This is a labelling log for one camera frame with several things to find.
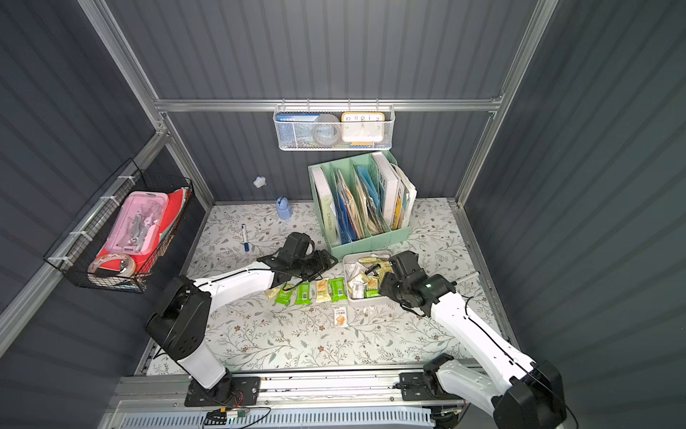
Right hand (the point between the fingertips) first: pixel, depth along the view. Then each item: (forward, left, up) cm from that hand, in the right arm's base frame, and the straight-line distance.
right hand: (392, 286), depth 80 cm
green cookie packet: (+3, +29, -11) cm, 31 cm away
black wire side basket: (-3, +77, +24) cm, 80 cm away
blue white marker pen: (+24, +55, -11) cm, 61 cm away
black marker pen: (+10, -29, -12) cm, 33 cm away
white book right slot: (+34, -2, +8) cm, 35 cm away
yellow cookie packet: (+4, +23, -11) cm, 25 cm away
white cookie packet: (-5, +16, -12) cm, 21 cm away
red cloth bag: (+14, +64, +19) cm, 69 cm away
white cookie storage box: (+11, +8, -9) cm, 16 cm away
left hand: (+9, +19, -2) cm, 21 cm away
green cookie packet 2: (+2, +36, -12) cm, 38 cm away
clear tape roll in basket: (-5, +68, +17) cm, 70 cm away
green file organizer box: (+28, +9, +8) cm, 30 cm away
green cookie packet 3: (+4, +17, -11) cm, 21 cm away
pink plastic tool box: (+8, +71, +19) cm, 74 cm away
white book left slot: (+24, +21, +11) cm, 34 cm away
